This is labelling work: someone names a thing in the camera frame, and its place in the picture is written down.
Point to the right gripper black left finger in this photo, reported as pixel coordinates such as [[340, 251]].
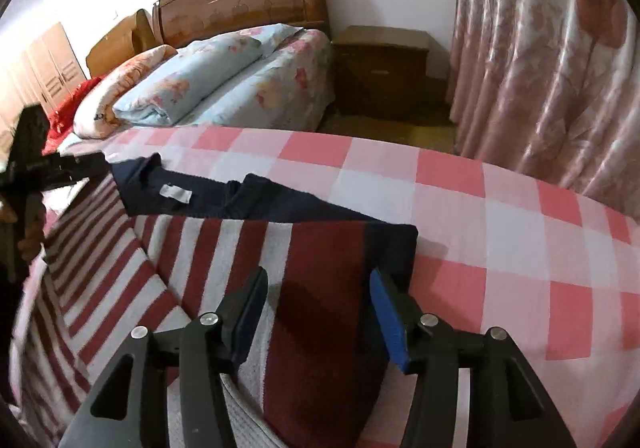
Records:
[[127, 406]]

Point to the red white striped navy sweater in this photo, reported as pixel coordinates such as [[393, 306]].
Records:
[[154, 248]]

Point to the person's left hand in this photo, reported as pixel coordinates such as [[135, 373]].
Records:
[[30, 245]]

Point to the red blanket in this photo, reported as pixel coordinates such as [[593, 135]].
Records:
[[61, 120]]

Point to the orange floral pillow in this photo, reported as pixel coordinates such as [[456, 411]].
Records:
[[95, 117]]

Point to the light wooden wardrobe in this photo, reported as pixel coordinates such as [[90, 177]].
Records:
[[45, 73]]

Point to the pink white checkered bedsheet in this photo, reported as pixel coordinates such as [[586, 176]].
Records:
[[557, 270]]

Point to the light wooden headboard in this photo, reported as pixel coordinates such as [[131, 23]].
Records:
[[130, 37]]

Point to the light blue floral pillow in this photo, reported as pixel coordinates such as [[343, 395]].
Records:
[[177, 86]]

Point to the floral mattress sheet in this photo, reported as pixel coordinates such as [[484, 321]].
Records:
[[288, 88]]

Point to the pink floral curtain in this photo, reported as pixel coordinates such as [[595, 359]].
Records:
[[550, 89]]

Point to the dark wooden nightstand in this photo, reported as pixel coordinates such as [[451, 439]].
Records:
[[380, 72]]

